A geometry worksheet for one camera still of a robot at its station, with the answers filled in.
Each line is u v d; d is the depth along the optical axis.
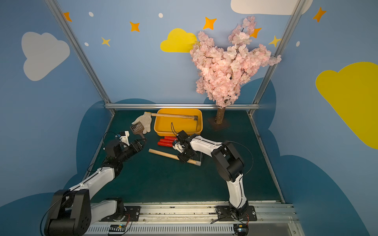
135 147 0.76
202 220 0.74
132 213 0.74
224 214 0.75
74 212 0.41
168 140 1.02
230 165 0.52
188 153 0.82
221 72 0.67
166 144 1.00
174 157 0.93
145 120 1.16
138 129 1.08
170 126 1.10
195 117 1.15
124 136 0.78
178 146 0.84
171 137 1.04
